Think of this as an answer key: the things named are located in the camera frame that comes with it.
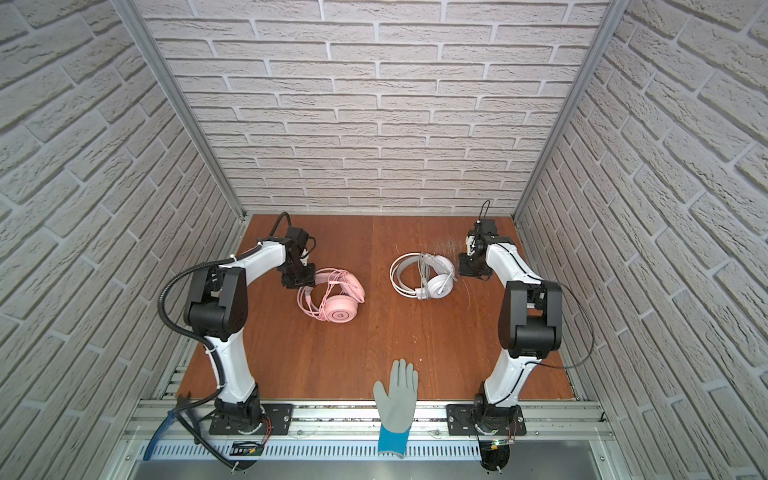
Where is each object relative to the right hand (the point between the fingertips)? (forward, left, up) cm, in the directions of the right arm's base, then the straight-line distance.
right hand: (468, 266), depth 95 cm
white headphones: (-4, +11, +2) cm, 12 cm away
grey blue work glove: (-38, +27, -7) cm, 47 cm away
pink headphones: (-8, +43, 0) cm, 44 cm away
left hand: (+3, +53, -6) cm, 53 cm away
